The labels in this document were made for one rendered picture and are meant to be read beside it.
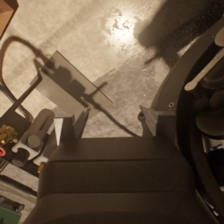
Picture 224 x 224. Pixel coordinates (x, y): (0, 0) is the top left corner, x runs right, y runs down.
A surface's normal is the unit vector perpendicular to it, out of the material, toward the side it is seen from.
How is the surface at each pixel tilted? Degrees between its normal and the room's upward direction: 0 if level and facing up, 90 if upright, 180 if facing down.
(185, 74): 90
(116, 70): 0
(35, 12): 0
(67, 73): 0
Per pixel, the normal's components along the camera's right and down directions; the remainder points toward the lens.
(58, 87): -0.11, 0.64
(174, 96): -0.68, -0.61
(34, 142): 0.73, -0.47
